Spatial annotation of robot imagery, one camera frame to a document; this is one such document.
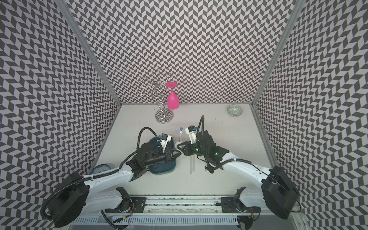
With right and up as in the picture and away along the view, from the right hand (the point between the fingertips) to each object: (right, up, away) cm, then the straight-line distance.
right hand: (179, 148), depth 76 cm
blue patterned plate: (-46, -13, +5) cm, 48 cm away
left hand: (+2, -3, -1) cm, 4 cm away
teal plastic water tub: (-6, -8, -7) cm, 12 cm away
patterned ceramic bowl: (+41, +22, +36) cm, 58 cm away
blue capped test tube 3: (+6, -12, +11) cm, 18 cm away
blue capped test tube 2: (+8, -12, +11) cm, 18 cm away
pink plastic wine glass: (-5, +28, +15) cm, 32 cm away
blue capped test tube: (+1, +7, -1) cm, 7 cm away
